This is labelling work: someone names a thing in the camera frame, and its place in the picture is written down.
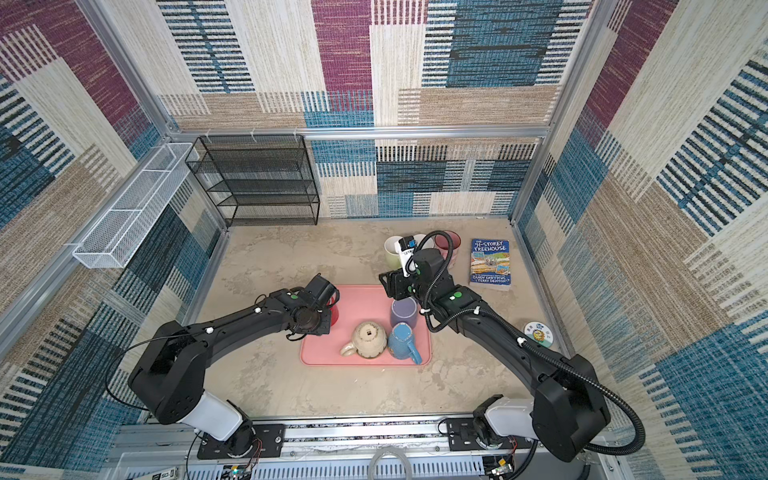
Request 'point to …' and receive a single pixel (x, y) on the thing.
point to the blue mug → (401, 343)
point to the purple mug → (404, 310)
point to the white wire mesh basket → (117, 236)
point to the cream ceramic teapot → (369, 340)
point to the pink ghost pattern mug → (442, 242)
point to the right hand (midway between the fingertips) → (390, 278)
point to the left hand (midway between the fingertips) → (323, 321)
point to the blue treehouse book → (490, 261)
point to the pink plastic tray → (357, 304)
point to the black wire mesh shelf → (258, 180)
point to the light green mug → (392, 257)
